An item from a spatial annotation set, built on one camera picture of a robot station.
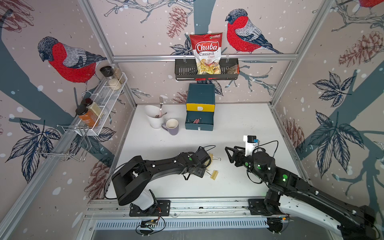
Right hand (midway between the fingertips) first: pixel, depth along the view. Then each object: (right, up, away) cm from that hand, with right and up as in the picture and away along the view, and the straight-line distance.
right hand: (229, 147), depth 71 cm
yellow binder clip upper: (-6, -11, +20) cm, 24 cm away
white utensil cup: (-47, +17, +33) cm, 60 cm away
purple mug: (-32, +8, +25) cm, 41 cm away
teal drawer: (-9, +12, +31) cm, 34 cm away
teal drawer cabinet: (-13, +30, +26) cm, 42 cm away
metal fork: (-41, +24, +32) cm, 58 cm away
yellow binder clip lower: (-6, -18, +12) cm, 23 cm away
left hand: (-14, -14, +14) cm, 24 cm away
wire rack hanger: (-68, +5, -13) cm, 69 cm away
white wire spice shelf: (-72, +27, +21) cm, 79 cm away
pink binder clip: (-16, +12, +26) cm, 33 cm away
